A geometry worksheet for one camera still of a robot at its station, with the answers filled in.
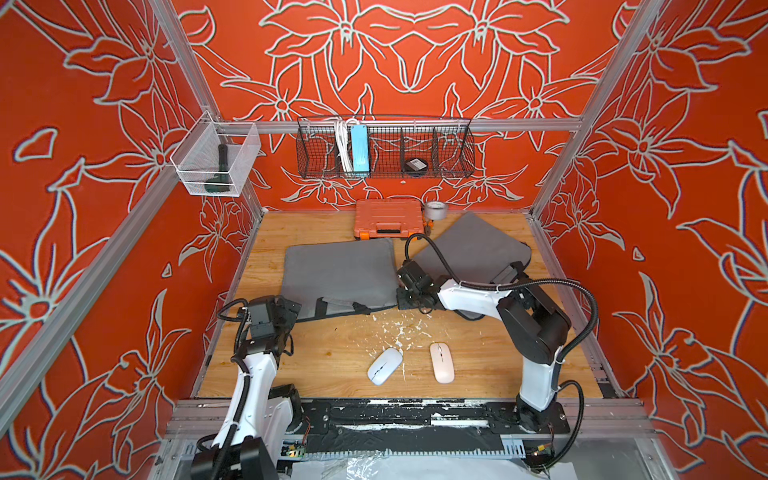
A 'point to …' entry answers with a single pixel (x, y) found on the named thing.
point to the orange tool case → (380, 219)
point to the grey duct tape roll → (436, 210)
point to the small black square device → (416, 167)
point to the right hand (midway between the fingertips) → (400, 293)
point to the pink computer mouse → (442, 362)
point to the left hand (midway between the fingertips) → (290, 310)
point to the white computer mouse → (384, 366)
